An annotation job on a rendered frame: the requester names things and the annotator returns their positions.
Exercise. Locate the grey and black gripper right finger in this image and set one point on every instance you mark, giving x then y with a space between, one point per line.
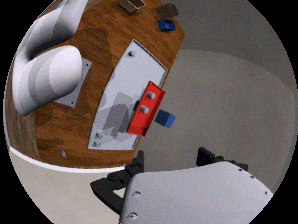
206 157

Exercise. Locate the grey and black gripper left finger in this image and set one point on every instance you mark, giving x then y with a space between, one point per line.
104 187

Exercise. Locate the blue open bin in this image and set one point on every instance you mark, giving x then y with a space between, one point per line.
170 25

